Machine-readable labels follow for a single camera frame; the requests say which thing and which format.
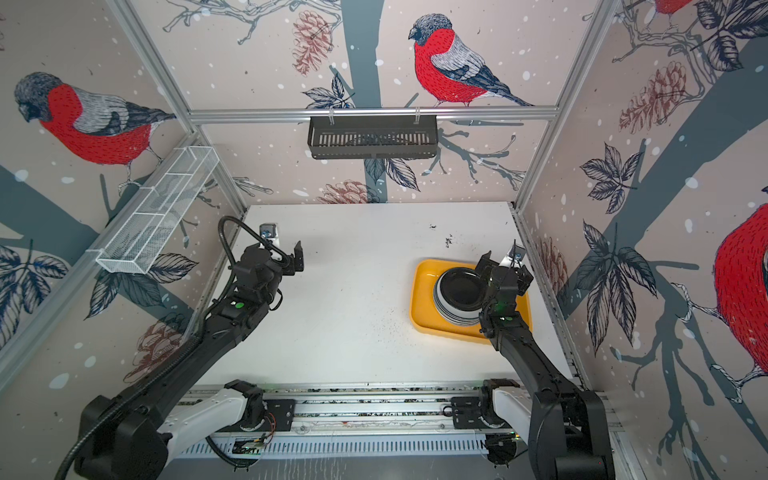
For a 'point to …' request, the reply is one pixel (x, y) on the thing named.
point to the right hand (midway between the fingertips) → (504, 261)
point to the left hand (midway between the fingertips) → (279, 242)
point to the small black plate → (463, 288)
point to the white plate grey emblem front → (458, 316)
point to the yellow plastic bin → (425, 317)
